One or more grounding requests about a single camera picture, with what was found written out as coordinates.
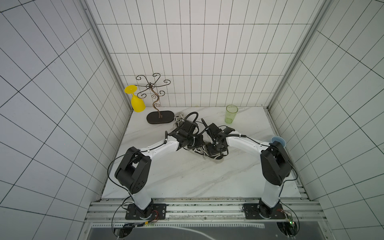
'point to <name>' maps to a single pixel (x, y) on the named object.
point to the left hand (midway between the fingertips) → (203, 145)
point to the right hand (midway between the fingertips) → (213, 147)
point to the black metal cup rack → (160, 116)
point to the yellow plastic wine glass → (138, 104)
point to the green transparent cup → (231, 110)
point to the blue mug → (279, 139)
